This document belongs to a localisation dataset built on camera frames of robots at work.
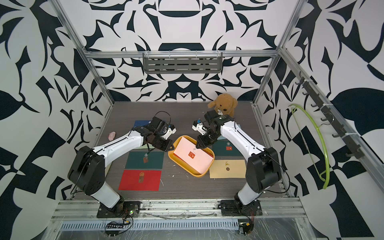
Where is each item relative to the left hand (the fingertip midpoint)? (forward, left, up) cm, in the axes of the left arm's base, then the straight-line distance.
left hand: (172, 145), depth 87 cm
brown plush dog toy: (+24, -33, +8) cm, 41 cm away
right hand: (-2, -15, +4) cm, 16 cm away
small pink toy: (+12, +41, -7) cm, 43 cm away
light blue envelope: (-7, -24, +17) cm, 31 cm away
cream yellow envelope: (-11, -31, -9) cm, 35 cm away
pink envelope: (-9, -13, +1) cm, 16 cm away
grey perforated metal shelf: (+43, -7, +26) cm, 50 cm away
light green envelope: (-8, +11, +13) cm, 19 cm away
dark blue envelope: (+24, +26, -9) cm, 36 cm away
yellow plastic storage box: (-13, -6, +1) cm, 14 cm away
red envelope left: (-16, +18, -9) cm, 26 cm away
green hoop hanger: (-24, -62, +20) cm, 69 cm away
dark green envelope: (-4, +22, -10) cm, 25 cm away
